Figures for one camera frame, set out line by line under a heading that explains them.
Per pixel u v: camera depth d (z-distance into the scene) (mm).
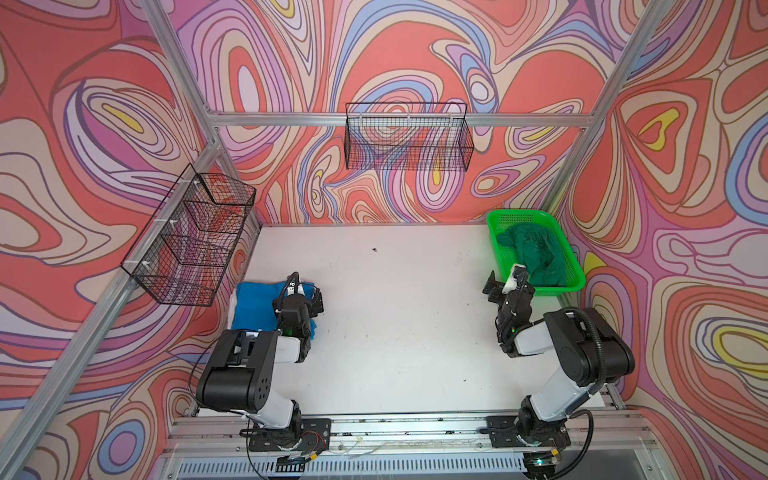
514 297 766
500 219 1185
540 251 1064
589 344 466
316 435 721
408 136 960
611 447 716
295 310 703
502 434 735
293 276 710
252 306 867
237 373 448
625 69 776
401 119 865
